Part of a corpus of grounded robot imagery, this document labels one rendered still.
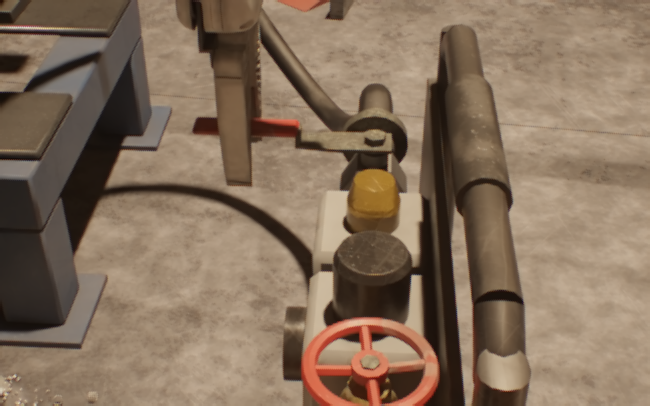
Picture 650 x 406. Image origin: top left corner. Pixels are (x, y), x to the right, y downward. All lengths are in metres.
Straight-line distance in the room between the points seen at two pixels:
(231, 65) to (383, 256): 0.18
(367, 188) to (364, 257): 0.09
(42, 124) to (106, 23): 0.30
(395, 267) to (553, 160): 1.09
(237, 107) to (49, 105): 0.62
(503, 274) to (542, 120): 1.28
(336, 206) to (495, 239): 0.22
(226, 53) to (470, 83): 0.17
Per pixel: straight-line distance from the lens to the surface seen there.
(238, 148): 0.68
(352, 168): 0.73
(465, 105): 0.57
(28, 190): 1.14
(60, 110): 1.24
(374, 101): 0.82
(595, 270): 1.39
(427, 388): 0.48
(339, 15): 2.06
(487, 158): 0.52
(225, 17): 0.63
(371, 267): 0.54
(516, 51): 1.96
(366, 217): 0.63
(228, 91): 0.65
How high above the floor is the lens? 0.85
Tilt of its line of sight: 36 degrees down
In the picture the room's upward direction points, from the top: straight up
